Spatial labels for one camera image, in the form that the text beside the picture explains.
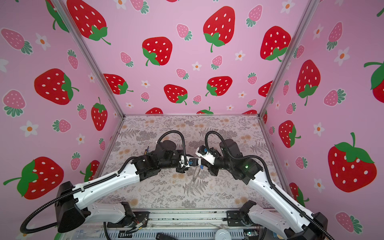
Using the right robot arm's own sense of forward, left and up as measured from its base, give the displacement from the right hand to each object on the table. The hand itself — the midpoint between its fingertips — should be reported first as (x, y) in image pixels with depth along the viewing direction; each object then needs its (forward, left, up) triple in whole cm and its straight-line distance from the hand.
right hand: (199, 160), depth 70 cm
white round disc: (-26, -14, -18) cm, 34 cm away
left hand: (+1, +1, +1) cm, 2 cm away
